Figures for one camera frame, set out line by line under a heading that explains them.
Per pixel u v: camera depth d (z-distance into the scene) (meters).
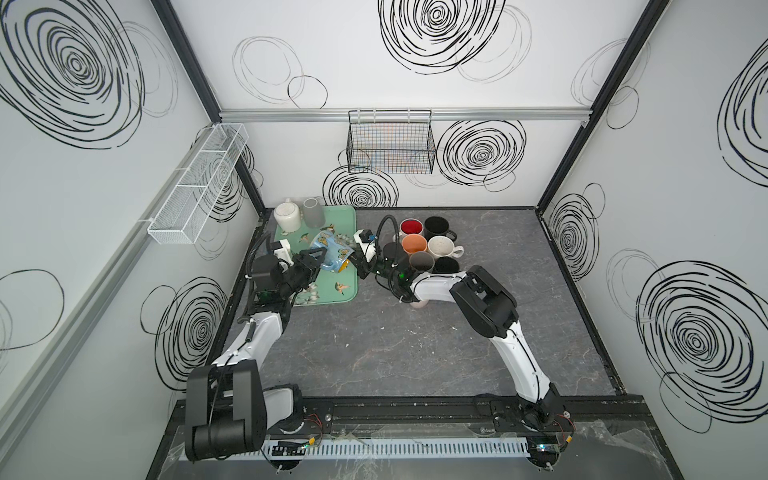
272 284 0.64
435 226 1.02
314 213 1.11
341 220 1.18
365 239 0.81
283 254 0.77
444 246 1.02
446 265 0.97
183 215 0.86
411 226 1.06
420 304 0.91
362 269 0.79
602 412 0.77
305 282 0.75
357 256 0.86
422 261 0.94
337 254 0.84
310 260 0.75
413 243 1.01
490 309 0.58
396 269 0.77
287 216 1.08
